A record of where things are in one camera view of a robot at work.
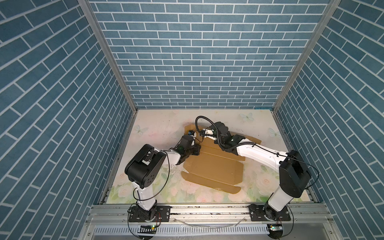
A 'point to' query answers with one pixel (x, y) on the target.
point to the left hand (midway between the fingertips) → (200, 146)
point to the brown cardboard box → (215, 168)
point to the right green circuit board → (276, 227)
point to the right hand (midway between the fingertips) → (218, 126)
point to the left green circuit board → (148, 229)
